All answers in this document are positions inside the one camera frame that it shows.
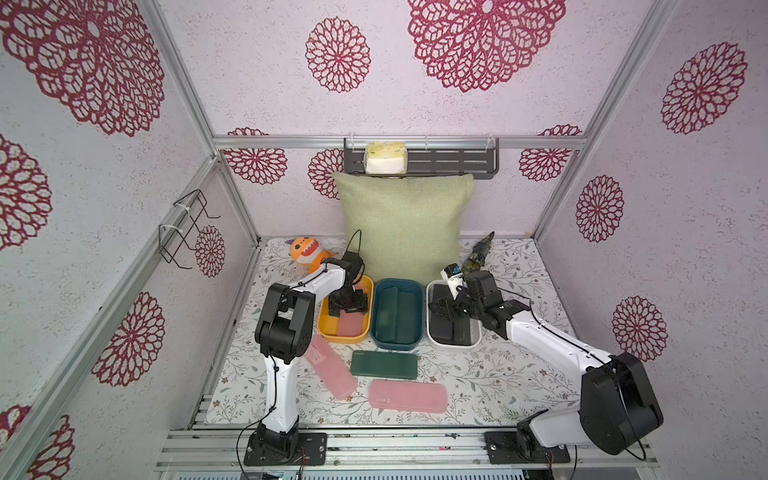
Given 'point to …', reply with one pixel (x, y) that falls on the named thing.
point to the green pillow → (407, 226)
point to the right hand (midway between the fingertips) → (440, 297)
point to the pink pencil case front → (413, 396)
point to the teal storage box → (410, 315)
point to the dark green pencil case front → (384, 364)
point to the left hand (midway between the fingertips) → (354, 312)
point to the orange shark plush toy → (306, 251)
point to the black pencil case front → (457, 330)
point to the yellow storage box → (327, 324)
